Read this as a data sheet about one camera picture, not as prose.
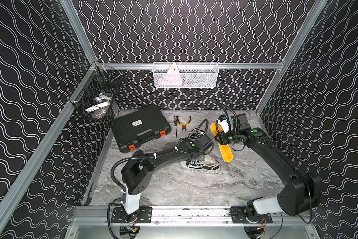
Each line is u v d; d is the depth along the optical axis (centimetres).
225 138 73
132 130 101
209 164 88
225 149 82
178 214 76
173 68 88
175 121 113
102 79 99
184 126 110
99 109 73
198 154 61
